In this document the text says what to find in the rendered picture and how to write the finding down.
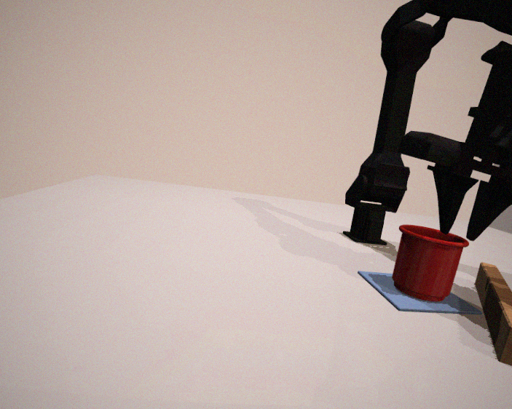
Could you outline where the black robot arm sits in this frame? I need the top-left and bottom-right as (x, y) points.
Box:
(343, 0), (512, 245)

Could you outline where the dark red cup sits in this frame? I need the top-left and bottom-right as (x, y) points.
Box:
(392, 224), (469, 302)

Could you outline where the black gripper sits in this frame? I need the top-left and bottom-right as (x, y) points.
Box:
(398, 96), (512, 241)

